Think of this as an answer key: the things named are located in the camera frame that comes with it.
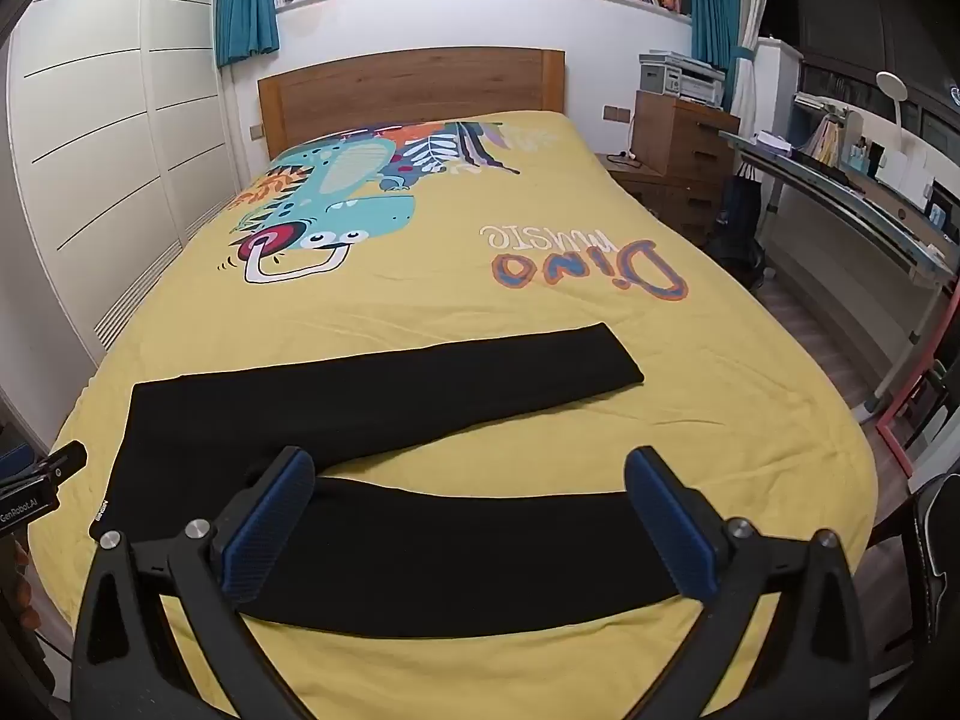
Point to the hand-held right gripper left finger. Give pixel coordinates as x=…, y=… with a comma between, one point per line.
x=274, y=517

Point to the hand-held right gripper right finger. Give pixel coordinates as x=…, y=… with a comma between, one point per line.
x=671, y=525

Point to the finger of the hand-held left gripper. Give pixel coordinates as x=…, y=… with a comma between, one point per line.
x=69, y=461

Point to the black pants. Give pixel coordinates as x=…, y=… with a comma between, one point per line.
x=450, y=540

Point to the black chair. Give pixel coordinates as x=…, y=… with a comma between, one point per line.
x=930, y=540

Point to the yellow printed bed blanket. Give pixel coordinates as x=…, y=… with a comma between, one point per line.
x=525, y=300

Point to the black bag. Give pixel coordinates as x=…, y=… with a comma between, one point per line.
x=739, y=217

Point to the wooden nightstand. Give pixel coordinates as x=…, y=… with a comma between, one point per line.
x=660, y=191

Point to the white wardrobe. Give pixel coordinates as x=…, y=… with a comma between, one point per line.
x=112, y=127

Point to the grey desk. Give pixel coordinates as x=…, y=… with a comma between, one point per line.
x=862, y=204

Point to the wooden dresser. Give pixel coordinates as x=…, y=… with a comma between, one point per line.
x=682, y=135

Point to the white sheer curtain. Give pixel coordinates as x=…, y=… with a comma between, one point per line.
x=744, y=86

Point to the white printer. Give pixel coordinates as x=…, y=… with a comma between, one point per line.
x=682, y=79

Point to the wooden headboard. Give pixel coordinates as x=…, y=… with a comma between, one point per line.
x=412, y=90

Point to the white cabinet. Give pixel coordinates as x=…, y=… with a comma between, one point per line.
x=780, y=82

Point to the white desk lamp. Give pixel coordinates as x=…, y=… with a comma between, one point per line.
x=892, y=86

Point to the teal curtain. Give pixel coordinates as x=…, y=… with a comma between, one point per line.
x=246, y=0
x=716, y=0

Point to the red metal frame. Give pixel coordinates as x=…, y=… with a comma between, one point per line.
x=900, y=427

